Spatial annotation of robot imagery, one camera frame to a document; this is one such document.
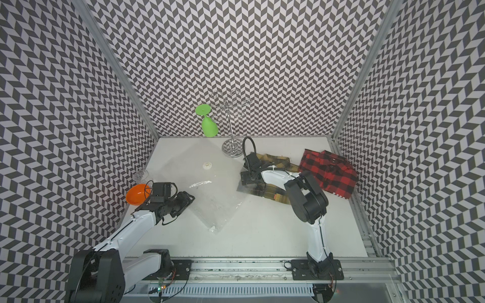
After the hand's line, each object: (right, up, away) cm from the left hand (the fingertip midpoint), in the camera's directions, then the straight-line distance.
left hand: (192, 201), depth 87 cm
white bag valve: (+3, +16, +17) cm, 23 cm away
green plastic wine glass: (+6, +36, +7) cm, 37 cm away
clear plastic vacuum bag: (+3, +11, +12) cm, 16 cm away
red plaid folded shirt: (+72, +12, +9) cm, 73 cm away
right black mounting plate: (+47, -23, -15) cm, 55 cm away
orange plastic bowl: (-27, +3, +2) cm, 27 cm away
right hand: (+28, +8, +11) cm, 31 cm away
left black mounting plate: (+1, -22, -15) cm, 27 cm away
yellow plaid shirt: (+32, +5, +6) cm, 33 cm away
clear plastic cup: (-31, +10, +11) cm, 34 cm away
